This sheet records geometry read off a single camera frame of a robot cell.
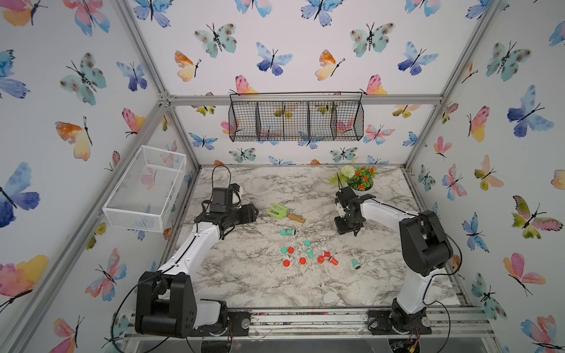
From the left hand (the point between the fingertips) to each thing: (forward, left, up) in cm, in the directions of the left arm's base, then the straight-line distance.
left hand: (253, 209), depth 87 cm
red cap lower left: (-17, -12, -13) cm, 25 cm away
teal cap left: (-11, -12, -14) cm, 21 cm away
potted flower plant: (+14, -44, 0) cm, 46 cm away
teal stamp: (-13, -22, -13) cm, 28 cm away
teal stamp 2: (-17, -39, -13) cm, 45 cm away
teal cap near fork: (-3, -11, -14) cm, 18 cm away
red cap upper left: (-11, -14, -14) cm, 23 cm away
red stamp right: (-17, -31, -13) cm, 38 cm away
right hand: (-2, -38, -12) cm, 39 cm away
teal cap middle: (-8, -21, -15) cm, 27 cm away
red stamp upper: (-13, -28, -13) cm, 34 cm away
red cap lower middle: (-16, -19, -14) cm, 28 cm away
